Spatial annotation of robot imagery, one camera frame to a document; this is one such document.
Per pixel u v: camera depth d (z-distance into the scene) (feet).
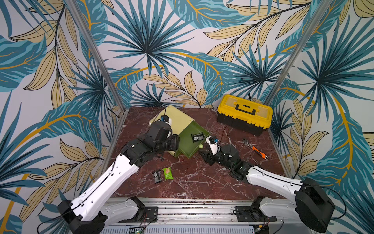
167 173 2.81
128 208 1.91
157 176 2.76
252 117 3.12
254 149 3.20
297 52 2.76
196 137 2.80
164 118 1.96
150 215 2.40
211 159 2.35
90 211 1.20
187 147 2.72
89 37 2.57
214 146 2.30
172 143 1.94
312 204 1.35
